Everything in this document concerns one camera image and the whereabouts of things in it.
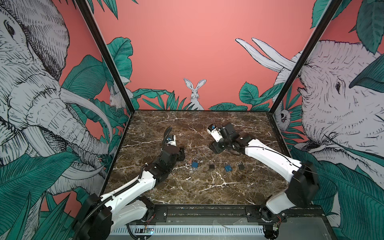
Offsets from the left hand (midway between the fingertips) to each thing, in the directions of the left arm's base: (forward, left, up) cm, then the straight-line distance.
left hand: (181, 144), depth 82 cm
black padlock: (-6, -18, -16) cm, 25 cm away
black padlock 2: (-7, -36, -16) cm, 40 cm away
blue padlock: (-4, -8, -16) cm, 19 cm away
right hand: (+1, -17, +1) cm, 17 cm away
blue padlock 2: (-8, -28, -16) cm, 33 cm away
